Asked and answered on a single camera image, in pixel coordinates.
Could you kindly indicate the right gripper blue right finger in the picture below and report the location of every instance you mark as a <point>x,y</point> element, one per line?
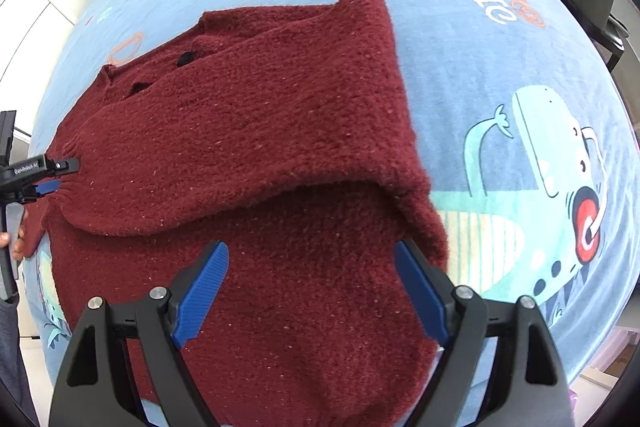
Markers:
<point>526,385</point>

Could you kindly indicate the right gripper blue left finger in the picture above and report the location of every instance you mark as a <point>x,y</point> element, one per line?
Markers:
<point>96,386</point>

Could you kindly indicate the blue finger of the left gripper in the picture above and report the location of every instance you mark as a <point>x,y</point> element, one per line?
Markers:
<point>63,166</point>
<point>33,192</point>

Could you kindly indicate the dark red knitted sweater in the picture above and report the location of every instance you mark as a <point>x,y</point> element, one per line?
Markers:
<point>283,132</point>

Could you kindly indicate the person's left hand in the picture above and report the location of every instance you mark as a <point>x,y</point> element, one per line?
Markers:
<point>16,242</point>

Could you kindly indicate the white wardrobe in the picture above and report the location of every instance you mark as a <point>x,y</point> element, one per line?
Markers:
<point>33,34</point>

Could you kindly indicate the blue cartoon bed sheet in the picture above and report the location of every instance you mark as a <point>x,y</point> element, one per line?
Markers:
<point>520,130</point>

